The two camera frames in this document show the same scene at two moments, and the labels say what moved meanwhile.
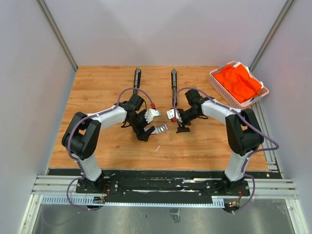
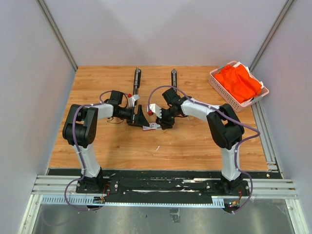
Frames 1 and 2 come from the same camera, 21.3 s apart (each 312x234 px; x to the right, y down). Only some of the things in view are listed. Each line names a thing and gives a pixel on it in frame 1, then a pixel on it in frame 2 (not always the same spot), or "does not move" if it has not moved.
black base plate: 163,184 does not move
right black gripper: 182,129 → 164,123
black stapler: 137,80 does not move
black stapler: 174,86 does not move
